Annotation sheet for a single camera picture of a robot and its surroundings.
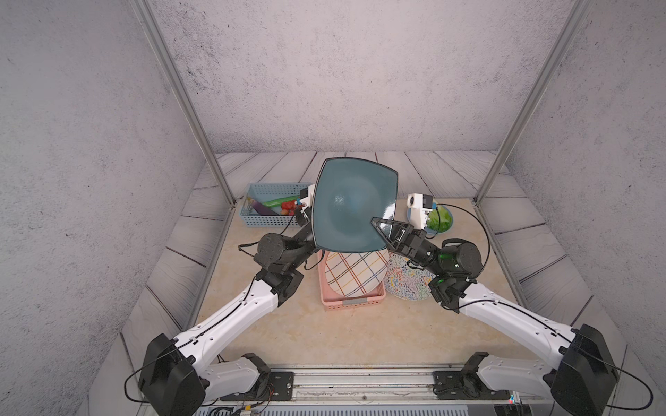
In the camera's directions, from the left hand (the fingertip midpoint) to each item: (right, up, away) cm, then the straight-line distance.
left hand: (358, 205), depth 51 cm
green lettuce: (+39, -3, +55) cm, 67 cm away
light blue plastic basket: (-40, +10, +72) cm, 82 cm away
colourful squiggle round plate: (+19, -25, +43) cm, 53 cm away
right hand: (+4, -4, +2) cm, 6 cm away
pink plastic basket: (-7, -30, +37) cm, 48 cm away
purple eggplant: (-38, +1, +66) cm, 76 cm away
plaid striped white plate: (+2, -22, +41) cm, 47 cm away
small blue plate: (+32, -7, +57) cm, 66 cm away
